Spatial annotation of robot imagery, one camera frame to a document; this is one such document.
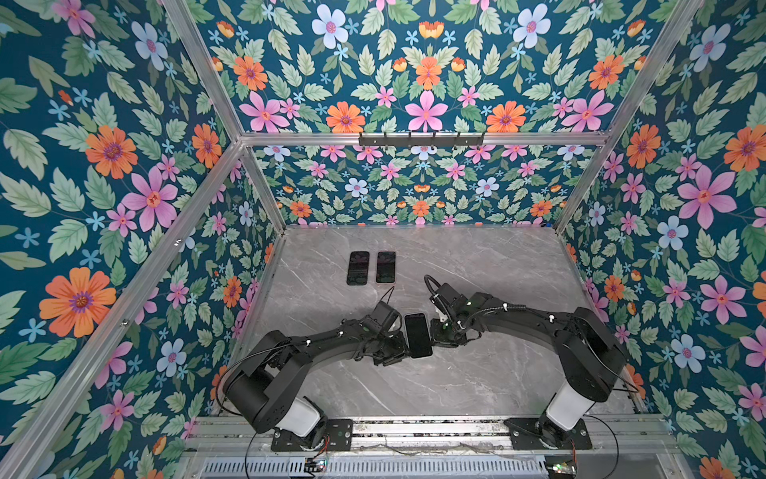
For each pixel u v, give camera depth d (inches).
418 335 36.5
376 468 30.2
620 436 29.6
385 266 41.9
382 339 28.8
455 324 25.4
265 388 17.0
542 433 25.7
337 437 28.9
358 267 41.1
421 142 36.6
